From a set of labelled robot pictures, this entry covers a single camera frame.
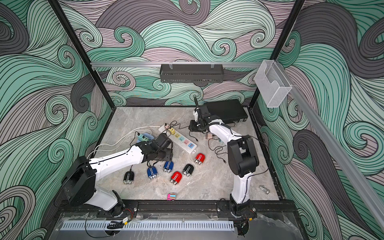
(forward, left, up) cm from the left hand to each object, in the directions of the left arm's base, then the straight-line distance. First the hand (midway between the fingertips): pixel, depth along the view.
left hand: (169, 153), depth 84 cm
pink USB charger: (+17, -25, -6) cm, 31 cm away
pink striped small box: (-21, -3, -6) cm, 22 cm away
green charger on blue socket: (+11, +18, -1) cm, 21 cm away
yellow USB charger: (+17, -1, -1) cm, 17 cm away
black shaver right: (-8, -11, -5) cm, 15 cm away
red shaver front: (-12, -5, -6) cm, 14 cm away
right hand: (+17, -12, +3) cm, 20 cm away
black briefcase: (+41, -44, -8) cm, 61 cm away
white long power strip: (+11, -7, -5) cm, 14 cm away
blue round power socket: (+14, +14, -5) cm, 21 cm away
